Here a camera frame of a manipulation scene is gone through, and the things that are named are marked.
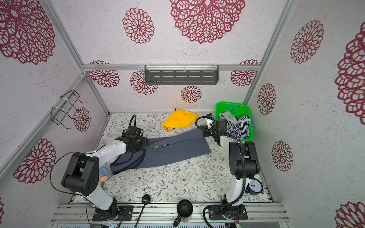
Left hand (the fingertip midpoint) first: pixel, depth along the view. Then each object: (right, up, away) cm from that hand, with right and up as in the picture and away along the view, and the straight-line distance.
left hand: (145, 145), depth 95 cm
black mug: (+26, -31, -20) cm, 45 cm away
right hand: (+40, +14, +4) cm, 42 cm away
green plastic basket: (+72, +26, +22) cm, 80 cm away
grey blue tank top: (+29, 0, +6) cm, 30 cm away
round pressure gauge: (+66, -21, -15) cm, 71 cm away
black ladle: (+5, -27, -17) cm, 33 cm away
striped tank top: (+68, +12, +17) cm, 72 cm away
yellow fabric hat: (+22, +19, +19) cm, 34 cm away
